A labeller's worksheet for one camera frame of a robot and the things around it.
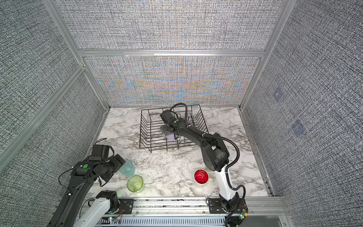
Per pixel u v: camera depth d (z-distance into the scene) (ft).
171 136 2.88
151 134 3.29
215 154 1.76
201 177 2.69
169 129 2.22
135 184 2.63
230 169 1.79
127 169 2.81
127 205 2.41
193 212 2.40
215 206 2.40
